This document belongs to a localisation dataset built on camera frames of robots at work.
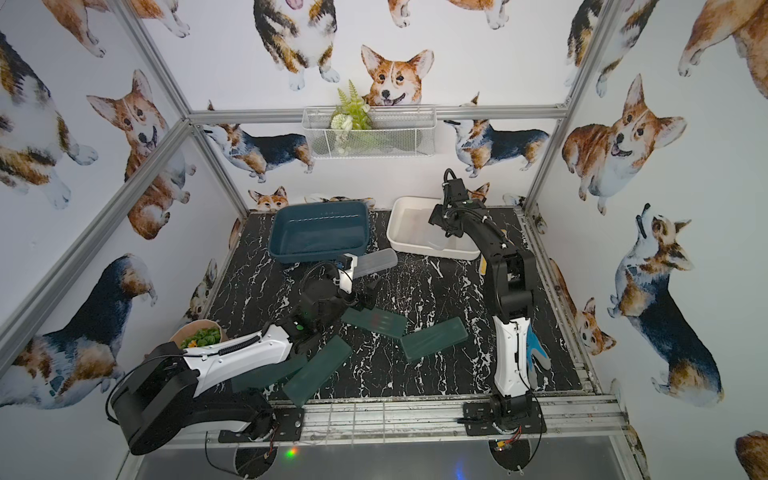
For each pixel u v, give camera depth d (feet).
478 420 2.39
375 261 3.59
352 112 2.70
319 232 3.86
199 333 2.56
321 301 2.01
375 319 2.95
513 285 1.92
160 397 1.36
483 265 3.38
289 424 2.43
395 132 3.04
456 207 2.42
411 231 3.73
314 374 2.68
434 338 2.87
